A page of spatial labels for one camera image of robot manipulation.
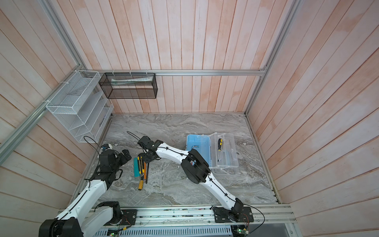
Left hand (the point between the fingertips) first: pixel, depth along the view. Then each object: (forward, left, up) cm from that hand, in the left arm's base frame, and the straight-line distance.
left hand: (123, 156), depth 86 cm
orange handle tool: (-7, -13, -8) cm, 16 cm away
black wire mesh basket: (+48, +4, +16) cm, 51 cm away
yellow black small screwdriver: (+7, -58, +4) cm, 59 cm away
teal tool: (-7, -8, -8) cm, 13 cm away
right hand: (+3, -12, -9) cm, 15 cm away
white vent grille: (-36, -51, -9) cm, 63 cm away
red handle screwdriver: (+12, -44, -8) cm, 47 cm away
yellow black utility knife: (-2, -9, -7) cm, 12 cm away
